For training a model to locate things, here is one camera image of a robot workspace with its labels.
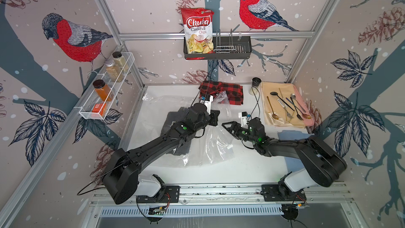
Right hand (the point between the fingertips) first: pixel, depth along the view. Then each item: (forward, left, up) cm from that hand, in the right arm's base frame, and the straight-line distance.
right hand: (225, 126), depth 85 cm
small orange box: (-6, +55, +23) cm, 61 cm away
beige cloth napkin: (+40, -48, -11) cm, 63 cm away
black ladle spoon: (+34, -39, -10) cm, 53 cm away
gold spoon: (+15, -33, -10) cm, 38 cm away
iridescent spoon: (+16, -53, -10) cm, 57 cm away
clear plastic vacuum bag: (+16, +43, -11) cm, 47 cm away
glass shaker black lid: (+35, -23, 0) cm, 42 cm away
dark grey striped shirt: (-10, +23, -9) cm, 26 cm away
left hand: (+2, +2, +13) cm, 13 cm away
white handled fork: (+23, -43, -10) cm, 50 cm away
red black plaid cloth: (+34, -9, -9) cm, 36 cm away
